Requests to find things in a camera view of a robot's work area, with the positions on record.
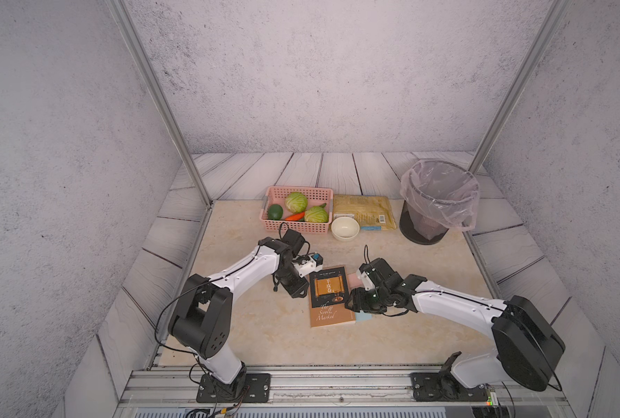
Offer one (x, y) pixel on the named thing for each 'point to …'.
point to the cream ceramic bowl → (345, 228)
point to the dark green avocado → (274, 212)
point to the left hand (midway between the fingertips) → (304, 290)
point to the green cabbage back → (296, 202)
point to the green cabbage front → (316, 214)
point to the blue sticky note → (361, 316)
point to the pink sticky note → (353, 281)
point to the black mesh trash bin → (410, 230)
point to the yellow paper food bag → (373, 212)
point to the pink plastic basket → (276, 195)
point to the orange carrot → (296, 217)
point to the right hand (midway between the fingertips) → (352, 307)
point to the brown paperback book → (328, 289)
